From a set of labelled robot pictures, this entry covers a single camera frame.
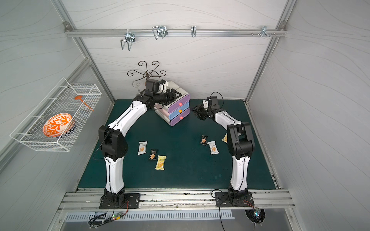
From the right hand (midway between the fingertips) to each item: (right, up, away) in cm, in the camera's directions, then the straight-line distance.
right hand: (191, 109), depth 97 cm
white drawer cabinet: (-22, -1, +5) cm, 23 cm away
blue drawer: (-9, -1, +1) cm, 9 cm away
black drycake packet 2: (-24, -29, -8) cm, 38 cm away
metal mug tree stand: (-29, +23, -4) cm, 37 cm away
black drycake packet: (+8, -20, 0) cm, 21 cm away
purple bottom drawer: (-9, -6, +6) cm, 12 cm away
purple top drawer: (-6, +5, -4) cm, 9 cm away
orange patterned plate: (-61, -8, -33) cm, 70 cm away
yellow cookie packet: (+23, -20, -1) cm, 30 cm away
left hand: (-7, +8, -11) cm, 16 cm away
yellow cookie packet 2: (-19, -33, -11) cm, 40 cm away
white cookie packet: (+14, -25, -4) cm, 29 cm away
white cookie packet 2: (-32, -25, -4) cm, 41 cm away
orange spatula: (-63, +7, -18) cm, 66 cm away
